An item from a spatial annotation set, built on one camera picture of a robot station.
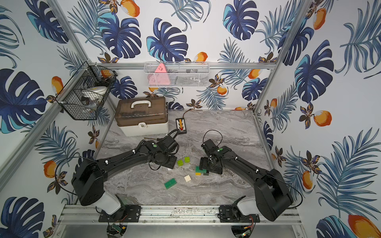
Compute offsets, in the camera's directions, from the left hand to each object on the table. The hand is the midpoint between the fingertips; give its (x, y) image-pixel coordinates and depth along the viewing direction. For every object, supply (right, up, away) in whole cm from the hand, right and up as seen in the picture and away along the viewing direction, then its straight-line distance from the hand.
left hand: (171, 161), depth 83 cm
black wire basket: (-51, +36, +2) cm, 63 cm away
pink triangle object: (-8, +49, +7) cm, 50 cm away
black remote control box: (+4, +20, +26) cm, 33 cm away
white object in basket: (-41, +38, -3) cm, 56 cm away
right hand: (+20, -4, +2) cm, 21 cm away
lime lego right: (+9, -1, +10) cm, 13 cm away
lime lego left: (+4, -3, +7) cm, 9 cm away
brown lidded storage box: (-18, +26, +7) cm, 32 cm away
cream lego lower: (+9, -10, +2) cm, 14 cm away
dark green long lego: (+15, -6, +2) cm, 16 cm away
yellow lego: (+15, -8, +3) cm, 18 cm away
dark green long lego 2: (-1, -13, 0) cm, 13 cm away
